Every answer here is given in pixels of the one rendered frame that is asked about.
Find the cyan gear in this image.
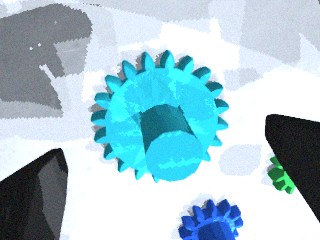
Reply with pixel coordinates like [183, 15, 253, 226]
[91, 51, 229, 184]

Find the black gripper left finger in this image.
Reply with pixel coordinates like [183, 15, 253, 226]
[0, 148, 68, 240]

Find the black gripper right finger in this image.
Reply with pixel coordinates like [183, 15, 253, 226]
[264, 113, 320, 223]

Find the green gear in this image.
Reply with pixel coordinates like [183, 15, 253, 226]
[268, 157, 296, 195]

